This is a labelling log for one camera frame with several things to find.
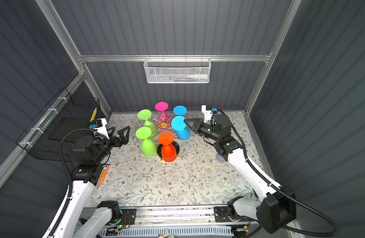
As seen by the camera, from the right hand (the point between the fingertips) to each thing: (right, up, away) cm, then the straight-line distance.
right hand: (185, 123), depth 68 cm
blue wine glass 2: (-3, +7, +13) cm, 15 cm away
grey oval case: (+22, -22, +23) cm, 38 cm away
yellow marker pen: (-52, +5, +16) cm, 55 cm away
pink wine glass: (-11, +1, +7) cm, 13 cm away
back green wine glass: (-21, +4, +11) cm, 24 cm away
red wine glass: (-8, -14, +5) cm, 17 cm away
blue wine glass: (-1, -5, +9) cm, 10 cm away
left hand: (-30, -2, +2) cm, 30 cm away
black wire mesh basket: (-64, +5, +11) cm, 66 cm away
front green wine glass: (-19, -12, +7) cm, 23 cm away
